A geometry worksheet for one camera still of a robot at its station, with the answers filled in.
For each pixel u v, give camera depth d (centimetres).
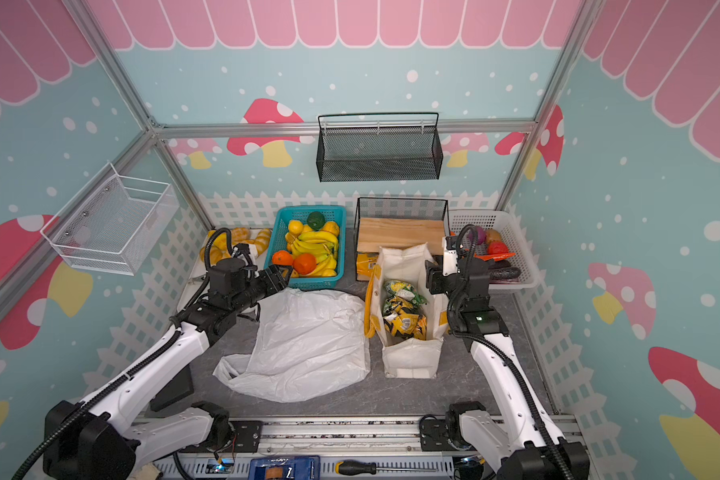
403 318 83
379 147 96
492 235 107
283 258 97
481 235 113
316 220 112
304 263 99
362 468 68
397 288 88
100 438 38
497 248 105
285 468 66
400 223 100
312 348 88
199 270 109
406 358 73
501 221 112
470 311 56
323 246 110
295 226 112
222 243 112
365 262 97
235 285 60
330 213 115
